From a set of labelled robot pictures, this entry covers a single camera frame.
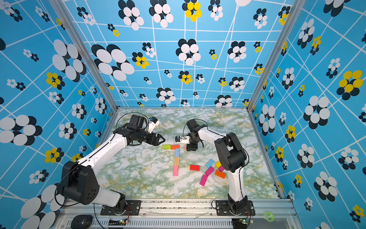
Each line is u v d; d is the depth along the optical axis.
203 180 0.83
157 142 0.74
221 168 0.86
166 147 0.96
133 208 0.74
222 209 0.72
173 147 0.97
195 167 0.87
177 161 0.89
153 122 0.76
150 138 0.74
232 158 0.53
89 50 0.87
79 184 0.42
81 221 0.68
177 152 0.94
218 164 0.88
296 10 0.69
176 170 0.87
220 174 0.85
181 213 0.72
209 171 0.86
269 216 0.71
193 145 0.86
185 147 0.90
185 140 0.87
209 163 0.89
